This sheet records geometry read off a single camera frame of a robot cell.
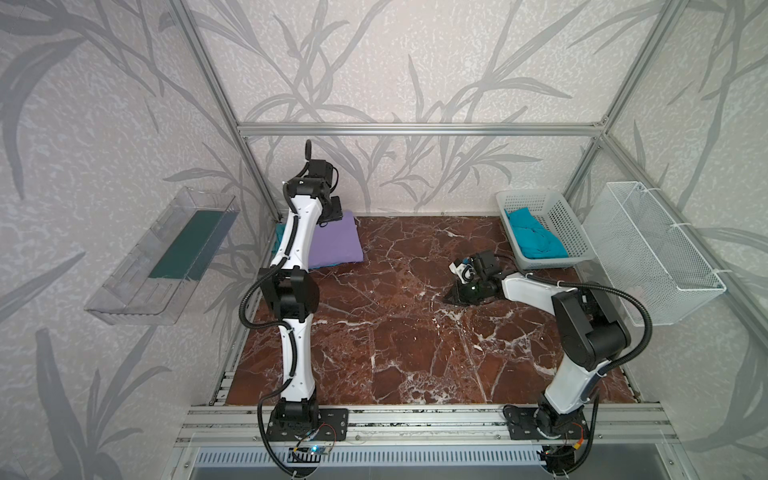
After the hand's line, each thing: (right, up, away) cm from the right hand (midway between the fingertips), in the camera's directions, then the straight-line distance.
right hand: (444, 290), depth 93 cm
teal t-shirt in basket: (+34, +17, +13) cm, 40 cm away
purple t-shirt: (-37, +15, +13) cm, 42 cm away
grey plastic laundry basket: (+47, +26, +21) cm, 58 cm away
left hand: (-35, +27, -1) cm, 44 cm away
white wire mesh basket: (+40, +14, -28) cm, 51 cm away
